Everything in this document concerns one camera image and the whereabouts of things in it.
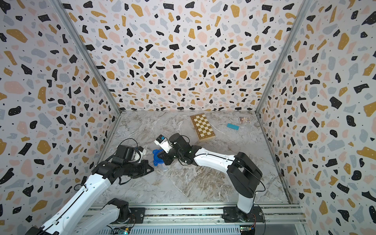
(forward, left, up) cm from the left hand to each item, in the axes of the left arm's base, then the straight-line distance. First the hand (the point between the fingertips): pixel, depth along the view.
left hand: (155, 168), depth 76 cm
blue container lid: (+5, 0, 0) cm, 5 cm away
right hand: (+7, -1, +1) cm, 7 cm away
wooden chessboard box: (+37, -26, -12) cm, 47 cm away
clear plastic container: (+5, -1, -9) cm, 10 cm away
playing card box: (+45, -60, -14) cm, 77 cm away
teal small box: (+40, -50, -15) cm, 66 cm away
